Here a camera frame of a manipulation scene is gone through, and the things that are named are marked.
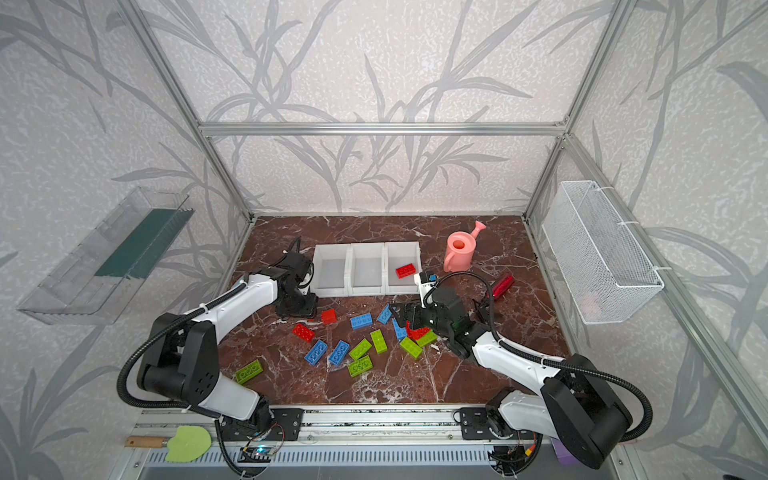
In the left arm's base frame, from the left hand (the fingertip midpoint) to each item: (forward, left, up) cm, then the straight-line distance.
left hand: (311, 303), depth 90 cm
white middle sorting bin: (+15, -15, -4) cm, 22 cm away
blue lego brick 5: (-14, -10, -4) cm, 17 cm away
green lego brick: (-12, -15, -6) cm, 20 cm away
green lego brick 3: (-17, -16, -5) cm, 24 cm away
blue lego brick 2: (-1, -22, -5) cm, 23 cm away
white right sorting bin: (+21, -26, -3) cm, 33 cm away
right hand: (-1, -27, +8) cm, 28 cm away
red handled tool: (+8, -60, -2) cm, 61 cm away
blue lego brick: (-4, -15, -4) cm, 16 cm away
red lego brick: (+15, -29, -5) cm, 32 cm away
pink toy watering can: (+17, -46, +5) cm, 50 cm away
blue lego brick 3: (-7, -27, -4) cm, 29 cm away
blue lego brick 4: (-14, -3, -4) cm, 15 cm away
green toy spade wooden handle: (-35, +23, -4) cm, 43 cm away
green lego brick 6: (-19, +14, -4) cm, 24 cm away
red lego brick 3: (-9, -32, -2) cm, 33 cm away
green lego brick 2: (-10, -21, -4) cm, 24 cm away
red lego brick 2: (-7, +2, -5) cm, 9 cm away
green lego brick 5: (-9, -35, -4) cm, 37 cm away
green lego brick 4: (-12, -31, -4) cm, 33 cm away
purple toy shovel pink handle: (-37, -66, -4) cm, 76 cm away
